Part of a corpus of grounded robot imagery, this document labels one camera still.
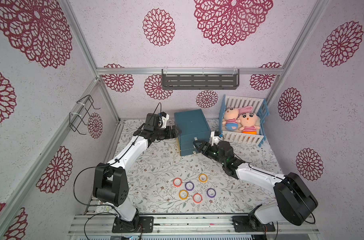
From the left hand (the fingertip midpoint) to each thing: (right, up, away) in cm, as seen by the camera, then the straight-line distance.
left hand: (176, 132), depth 85 cm
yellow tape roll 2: (+5, -36, -3) cm, 37 cm away
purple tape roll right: (+20, -34, -1) cm, 39 cm away
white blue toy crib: (+61, +17, +25) cm, 69 cm away
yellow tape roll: (+18, -28, +4) cm, 34 cm away
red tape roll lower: (+12, -36, -3) cm, 38 cm away
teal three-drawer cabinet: (+10, +4, +4) cm, 11 cm away
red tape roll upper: (0, -29, +3) cm, 29 cm away
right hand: (+12, -7, -1) cm, 14 cm away
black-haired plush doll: (+48, +8, +15) cm, 51 cm away
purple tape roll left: (+8, -31, +1) cm, 32 cm away
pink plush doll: (+38, +12, +20) cm, 45 cm away
